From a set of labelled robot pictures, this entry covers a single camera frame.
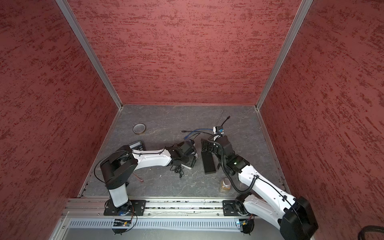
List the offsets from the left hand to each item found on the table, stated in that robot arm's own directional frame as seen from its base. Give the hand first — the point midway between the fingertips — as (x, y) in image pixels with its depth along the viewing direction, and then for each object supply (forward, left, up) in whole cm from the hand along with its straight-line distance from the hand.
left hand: (190, 161), depth 91 cm
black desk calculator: (+10, +35, +2) cm, 37 cm away
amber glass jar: (-16, -19, +10) cm, 27 cm away
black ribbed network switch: (-2, -11, +3) cm, 12 cm away
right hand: (+4, -10, +17) cm, 20 cm away
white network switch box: (-5, 0, +8) cm, 10 cm away
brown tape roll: (+25, +38, 0) cm, 46 cm away
